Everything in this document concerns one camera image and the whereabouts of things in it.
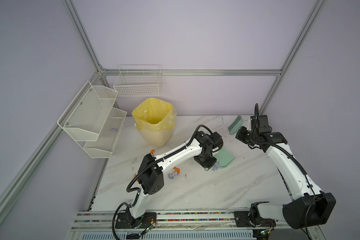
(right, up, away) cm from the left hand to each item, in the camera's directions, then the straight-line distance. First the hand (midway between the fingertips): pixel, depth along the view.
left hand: (205, 167), depth 77 cm
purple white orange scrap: (-16, -6, +12) cm, 21 cm away
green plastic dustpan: (+13, +3, +10) cm, 16 cm away
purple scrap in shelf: (-56, +19, +16) cm, 61 cm away
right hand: (+17, +18, +2) cm, 25 cm away
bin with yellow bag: (-27, +25, +2) cm, 36 cm away
